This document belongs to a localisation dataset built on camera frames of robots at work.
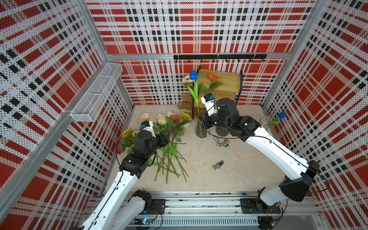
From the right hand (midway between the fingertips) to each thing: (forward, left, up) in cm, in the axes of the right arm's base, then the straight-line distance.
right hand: (202, 114), depth 69 cm
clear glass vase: (+12, -42, -21) cm, 49 cm away
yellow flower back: (+22, +11, -28) cm, 37 cm away
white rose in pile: (+21, +28, -28) cm, 45 cm away
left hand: (-4, +18, -11) cm, 21 cm away
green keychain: (+3, -17, -34) cm, 38 cm away
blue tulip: (+5, -44, -7) cm, 44 cm away
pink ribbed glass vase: (+10, -1, -30) cm, 32 cm away
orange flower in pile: (+23, +18, -30) cm, 41 cm away
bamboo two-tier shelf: (+30, -20, -1) cm, 36 cm away
